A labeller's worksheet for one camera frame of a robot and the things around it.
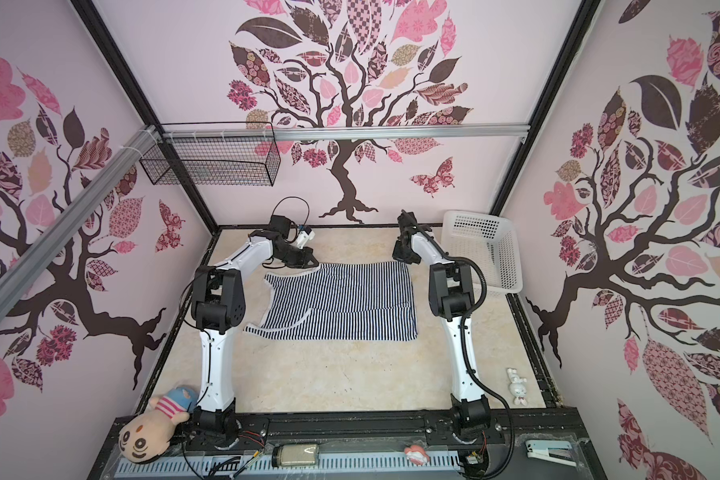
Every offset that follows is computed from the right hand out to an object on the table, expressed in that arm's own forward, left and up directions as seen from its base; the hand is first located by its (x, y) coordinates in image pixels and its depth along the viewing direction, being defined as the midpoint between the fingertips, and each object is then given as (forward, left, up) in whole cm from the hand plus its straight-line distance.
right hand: (404, 253), depth 111 cm
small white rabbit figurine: (-49, -26, +1) cm, 55 cm away
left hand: (-8, +32, +5) cm, 34 cm away
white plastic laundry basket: (+6, -34, 0) cm, 34 cm away
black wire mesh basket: (+16, +62, +34) cm, 72 cm away
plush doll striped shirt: (-60, +66, +7) cm, 89 cm away
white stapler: (-63, -29, +1) cm, 70 cm away
